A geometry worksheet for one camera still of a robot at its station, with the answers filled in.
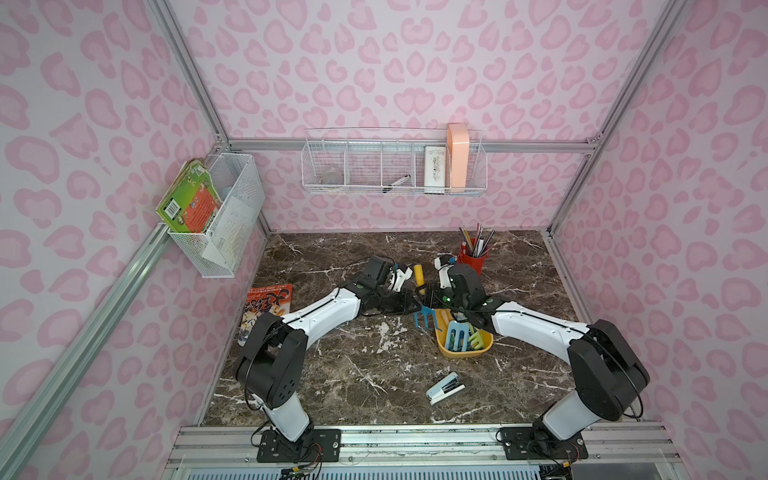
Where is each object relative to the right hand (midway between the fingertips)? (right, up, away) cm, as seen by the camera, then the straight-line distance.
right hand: (419, 290), depth 87 cm
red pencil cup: (+21, +8, +16) cm, 27 cm away
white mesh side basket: (-53, +12, -5) cm, 55 cm away
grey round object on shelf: (-28, +35, +10) cm, 46 cm away
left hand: (0, -4, -3) cm, 5 cm away
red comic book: (-47, -5, +13) cm, 49 cm away
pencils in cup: (+21, +13, +14) cm, 29 cm away
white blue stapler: (+6, -26, -7) cm, 28 cm away
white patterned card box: (+5, +36, +4) cm, 37 cm away
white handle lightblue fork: (+12, -12, +3) cm, 17 cm away
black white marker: (-4, +35, +11) cm, 37 cm away
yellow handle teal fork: (+1, -6, -2) cm, 7 cm away
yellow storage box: (+6, -6, -9) cm, 12 cm away
